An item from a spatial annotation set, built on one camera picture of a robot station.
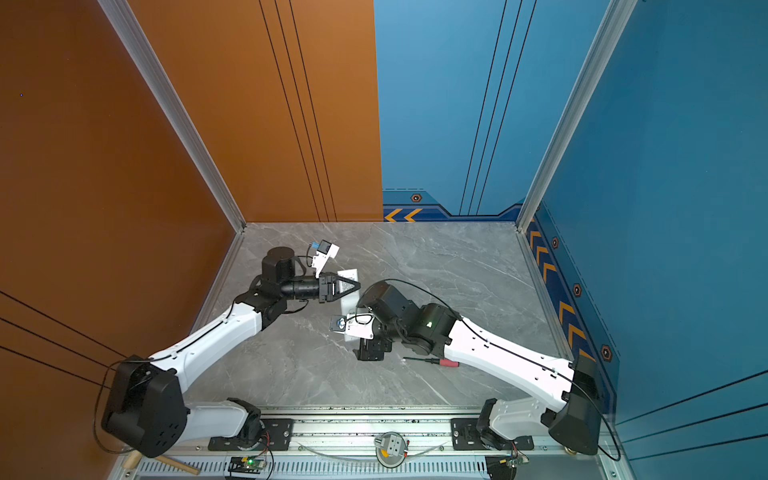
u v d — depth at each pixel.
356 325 0.57
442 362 0.83
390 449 0.65
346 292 0.71
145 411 0.42
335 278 0.71
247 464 0.71
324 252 0.70
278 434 0.73
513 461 0.70
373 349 0.60
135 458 0.70
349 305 0.71
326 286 0.67
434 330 0.48
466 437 0.72
